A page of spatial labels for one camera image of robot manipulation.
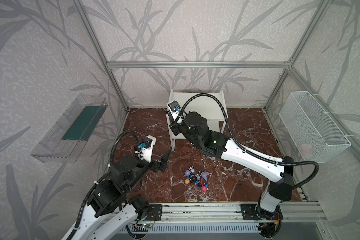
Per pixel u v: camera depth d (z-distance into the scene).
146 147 0.49
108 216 0.44
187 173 0.85
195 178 0.82
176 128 0.56
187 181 0.82
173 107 0.50
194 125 0.44
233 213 0.75
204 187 0.81
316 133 0.63
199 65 0.97
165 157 0.54
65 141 0.63
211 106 0.49
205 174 0.84
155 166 0.53
